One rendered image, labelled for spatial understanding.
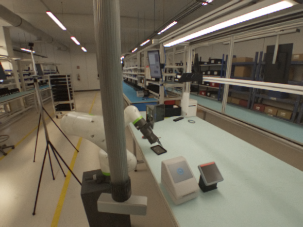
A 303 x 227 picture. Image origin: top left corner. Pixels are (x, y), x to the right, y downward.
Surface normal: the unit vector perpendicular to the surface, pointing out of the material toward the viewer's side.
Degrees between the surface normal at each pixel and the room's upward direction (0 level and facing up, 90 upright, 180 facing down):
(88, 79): 90
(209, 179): 32
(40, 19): 90
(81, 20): 90
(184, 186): 41
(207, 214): 0
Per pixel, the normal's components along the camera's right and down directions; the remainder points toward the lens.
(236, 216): 0.00, -0.96
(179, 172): 0.18, -0.69
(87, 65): 0.31, 0.28
